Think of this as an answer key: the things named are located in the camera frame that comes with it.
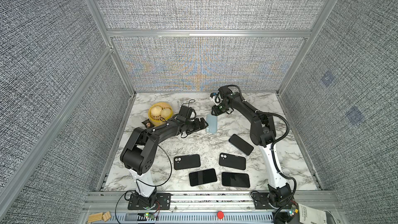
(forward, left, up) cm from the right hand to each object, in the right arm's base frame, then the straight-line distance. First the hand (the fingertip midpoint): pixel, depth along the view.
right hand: (215, 111), depth 106 cm
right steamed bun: (-5, +32, +5) cm, 33 cm away
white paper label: (-58, -39, -3) cm, 70 cm away
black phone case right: (-33, -8, -4) cm, 34 cm away
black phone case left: (-33, +18, -3) cm, 38 cm away
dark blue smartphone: (-22, -14, -4) cm, 27 cm away
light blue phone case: (-6, +2, -3) cm, 7 cm away
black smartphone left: (-42, +9, -3) cm, 43 cm away
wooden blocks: (-59, +56, -1) cm, 81 cm away
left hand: (-15, +8, +4) cm, 18 cm away
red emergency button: (-58, +1, -1) cm, 58 cm away
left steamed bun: (-3, +39, +5) cm, 39 cm away
